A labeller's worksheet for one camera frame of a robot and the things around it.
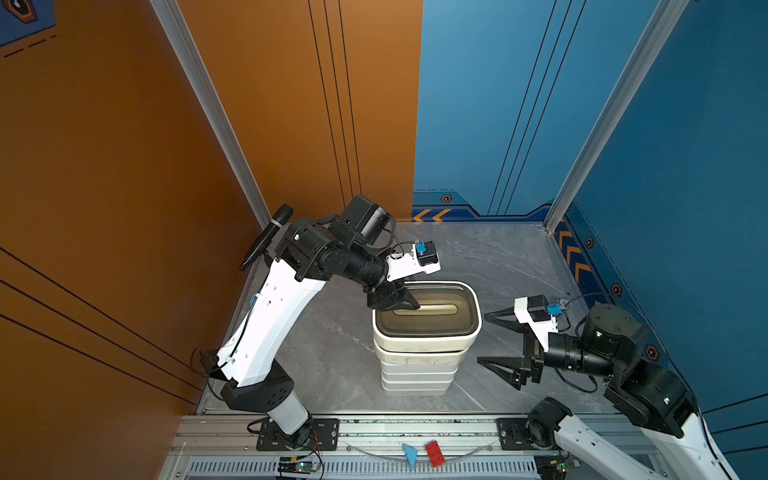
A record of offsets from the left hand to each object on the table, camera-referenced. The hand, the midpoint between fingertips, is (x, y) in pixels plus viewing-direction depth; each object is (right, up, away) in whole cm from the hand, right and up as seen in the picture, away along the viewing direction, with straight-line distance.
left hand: (413, 287), depth 58 cm
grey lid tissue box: (+2, -20, +8) cm, 22 cm away
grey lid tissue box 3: (+3, -27, +17) cm, 32 cm away
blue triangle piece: (0, -42, +13) cm, 44 cm away
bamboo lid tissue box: (+2, -31, +21) cm, 37 cm away
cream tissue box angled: (+1, -14, -1) cm, 14 cm away
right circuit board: (+33, -44, +12) cm, 56 cm away
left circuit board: (-29, -45, +14) cm, 55 cm away
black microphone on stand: (-37, +17, +29) cm, 50 cm away
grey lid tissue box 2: (+2, -23, +11) cm, 26 cm away
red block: (+6, -41, +11) cm, 43 cm away
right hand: (+13, -9, -4) cm, 16 cm away
